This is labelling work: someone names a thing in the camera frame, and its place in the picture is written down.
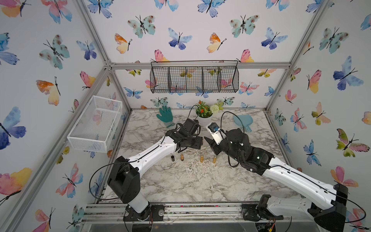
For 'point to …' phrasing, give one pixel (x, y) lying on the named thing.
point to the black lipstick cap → (173, 158)
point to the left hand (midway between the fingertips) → (199, 141)
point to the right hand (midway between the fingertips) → (210, 132)
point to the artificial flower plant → (204, 110)
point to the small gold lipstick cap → (202, 158)
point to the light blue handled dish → (246, 120)
